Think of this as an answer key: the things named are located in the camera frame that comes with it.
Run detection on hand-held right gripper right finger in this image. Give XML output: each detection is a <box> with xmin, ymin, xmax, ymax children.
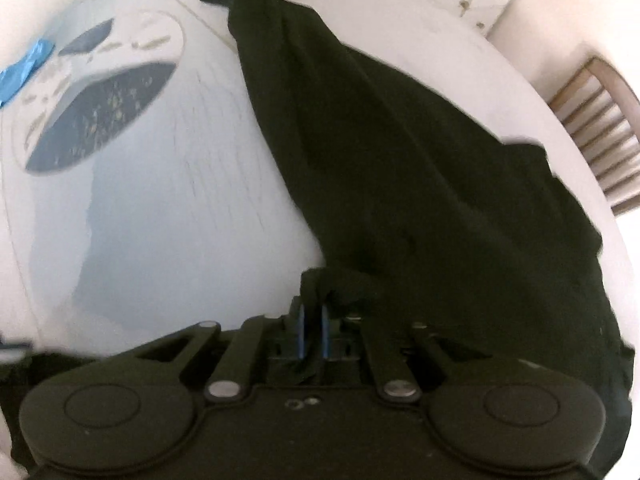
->
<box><xmin>321</xmin><ymin>304</ymin><xmax>501</xmax><ymax>405</ymax></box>

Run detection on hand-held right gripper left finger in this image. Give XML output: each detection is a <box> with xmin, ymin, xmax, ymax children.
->
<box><xmin>135</xmin><ymin>301</ymin><xmax>307</xmax><ymax>404</ymax></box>

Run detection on black long-sleeve shirt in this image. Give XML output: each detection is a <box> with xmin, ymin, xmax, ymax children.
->
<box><xmin>0</xmin><ymin>0</ymin><xmax>635</xmax><ymax>478</ymax></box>

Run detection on wooden slat-back chair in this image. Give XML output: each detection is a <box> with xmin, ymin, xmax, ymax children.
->
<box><xmin>547</xmin><ymin>56</ymin><xmax>640</xmax><ymax>217</ymax></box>

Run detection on blue tape strip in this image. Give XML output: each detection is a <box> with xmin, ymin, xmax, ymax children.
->
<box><xmin>0</xmin><ymin>39</ymin><xmax>56</xmax><ymax>108</ymax></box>

